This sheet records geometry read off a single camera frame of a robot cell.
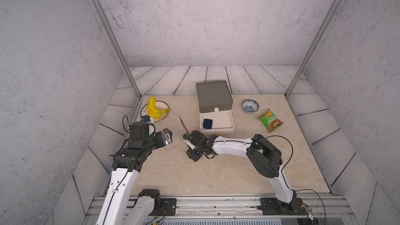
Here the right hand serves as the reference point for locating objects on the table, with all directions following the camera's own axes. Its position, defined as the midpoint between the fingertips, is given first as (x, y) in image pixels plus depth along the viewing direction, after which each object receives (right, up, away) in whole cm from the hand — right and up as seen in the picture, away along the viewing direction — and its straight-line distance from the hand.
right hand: (192, 154), depth 90 cm
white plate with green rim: (-25, +28, +25) cm, 45 cm away
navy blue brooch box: (+9, +17, +4) cm, 19 cm away
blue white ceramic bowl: (+39, +27, +22) cm, 52 cm away
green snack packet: (+48, +19, +9) cm, 52 cm away
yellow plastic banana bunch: (-27, +24, +15) cm, 39 cm away
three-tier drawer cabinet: (+13, +29, 0) cm, 32 cm away
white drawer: (+18, +18, +4) cm, 25 cm away
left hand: (-11, +14, -17) cm, 24 cm away
